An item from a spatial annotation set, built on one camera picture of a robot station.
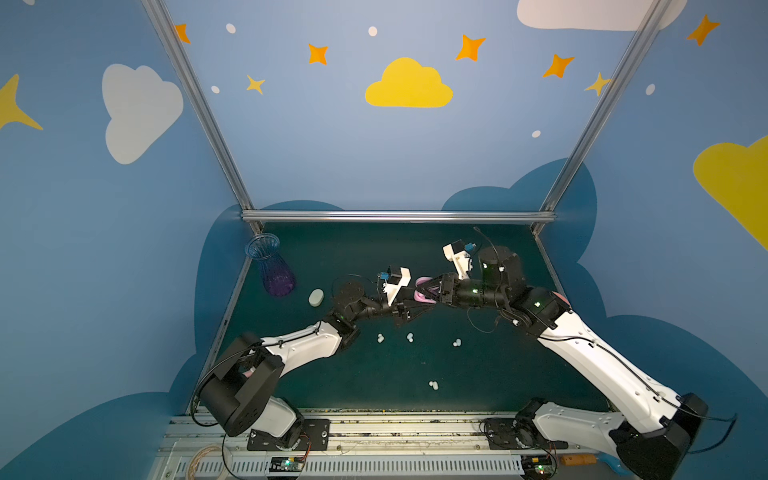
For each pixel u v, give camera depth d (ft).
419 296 2.21
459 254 2.09
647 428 1.32
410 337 2.97
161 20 2.27
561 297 3.65
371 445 2.41
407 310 2.17
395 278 2.04
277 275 3.38
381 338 2.97
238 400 1.39
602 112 2.84
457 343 2.95
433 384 2.69
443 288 2.01
